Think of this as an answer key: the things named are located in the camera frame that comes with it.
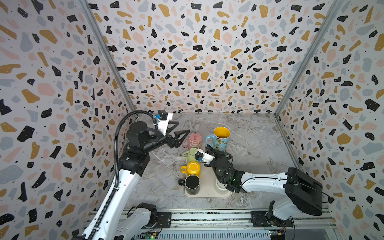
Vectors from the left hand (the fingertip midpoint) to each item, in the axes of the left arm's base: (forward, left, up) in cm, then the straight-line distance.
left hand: (182, 125), depth 62 cm
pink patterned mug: (+12, -4, -28) cm, 31 cm away
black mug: (-14, -3, -30) cm, 33 cm away
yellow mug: (-5, -4, -29) cm, 30 cm away
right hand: (+2, -12, -17) cm, 20 cm away
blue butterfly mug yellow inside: (0, -17, -12) cm, 21 cm away
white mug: (-20, -17, -17) cm, 31 cm away
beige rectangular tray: (-13, -13, -37) cm, 41 cm away
